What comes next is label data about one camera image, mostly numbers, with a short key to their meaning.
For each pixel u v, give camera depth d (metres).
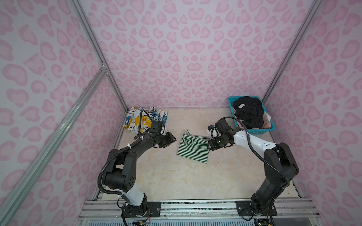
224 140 0.70
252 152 0.49
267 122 1.00
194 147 0.95
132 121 1.07
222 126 0.74
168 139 0.82
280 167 0.47
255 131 0.98
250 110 1.00
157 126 0.74
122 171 0.46
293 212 0.72
